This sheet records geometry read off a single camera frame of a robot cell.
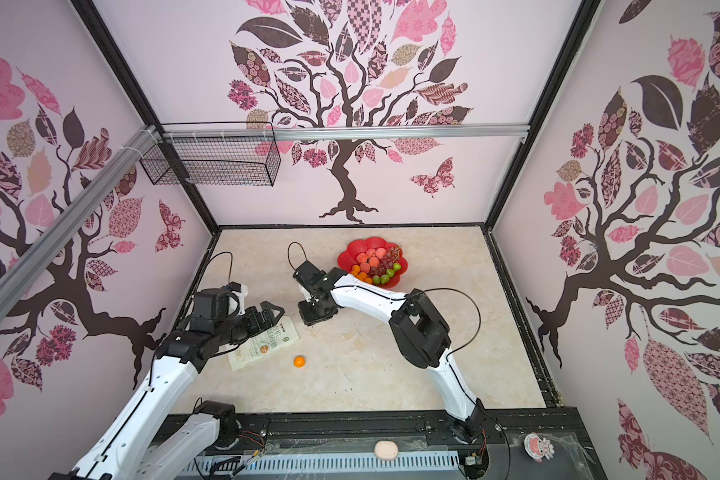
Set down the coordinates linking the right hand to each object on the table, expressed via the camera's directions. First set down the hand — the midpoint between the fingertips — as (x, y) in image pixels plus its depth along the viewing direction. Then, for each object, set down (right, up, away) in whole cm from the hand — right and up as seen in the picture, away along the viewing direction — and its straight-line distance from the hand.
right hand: (308, 315), depth 88 cm
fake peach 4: (+20, +16, +16) cm, 30 cm away
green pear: (+24, +10, +14) cm, 29 cm away
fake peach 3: (+16, +17, +18) cm, 30 cm away
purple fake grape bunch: (+25, +16, +16) cm, 33 cm away
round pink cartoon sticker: (+58, -27, -20) cm, 67 cm away
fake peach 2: (+19, +19, +19) cm, 33 cm away
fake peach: (+23, +19, +19) cm, 35 cm away
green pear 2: (+26, +12, +15) cm, 32 cm away
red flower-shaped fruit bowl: (+11, +17, +19) cm, 28 cm away
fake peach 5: (+17, +14, +16) cm, 27 cm away
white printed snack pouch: (-14, -9, 0) cm, 17 cm away
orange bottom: (-2, -13, -3) cm, 13 cm away
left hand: (-7, 0, -10) cm, 12 cm away
